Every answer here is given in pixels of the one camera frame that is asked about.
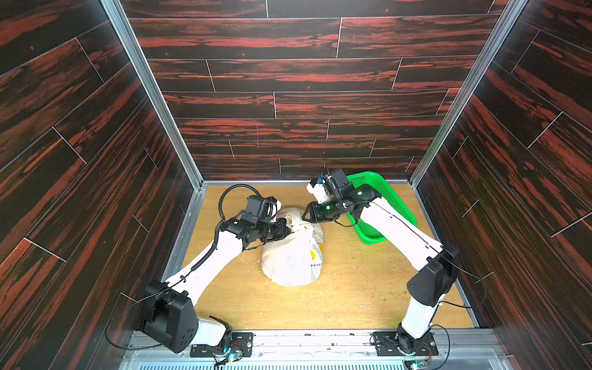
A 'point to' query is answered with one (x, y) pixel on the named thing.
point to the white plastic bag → (296, 259)
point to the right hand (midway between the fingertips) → (310, 214)
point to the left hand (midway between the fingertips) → (293, 231)
